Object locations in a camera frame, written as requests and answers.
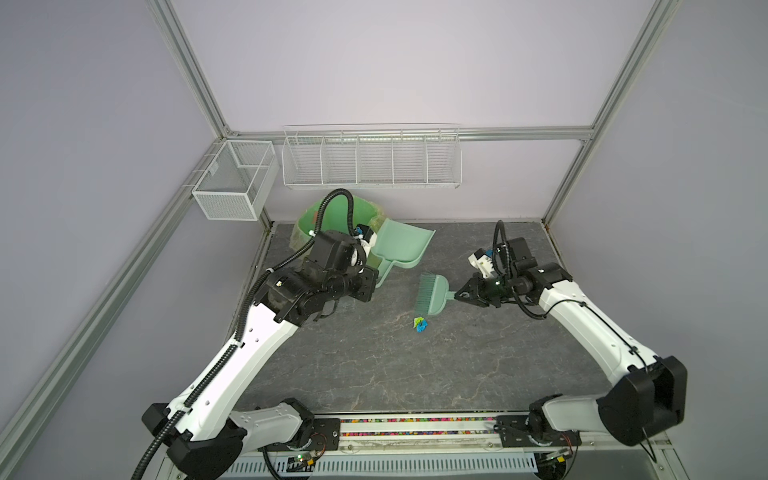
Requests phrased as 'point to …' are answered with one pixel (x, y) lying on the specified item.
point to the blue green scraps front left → (420, 324)
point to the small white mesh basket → (238, 180)
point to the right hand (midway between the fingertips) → (458, 299)
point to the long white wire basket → (372, 156)
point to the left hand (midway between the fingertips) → (375, 279)
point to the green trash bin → (336, 218)
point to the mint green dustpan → (400, 243)
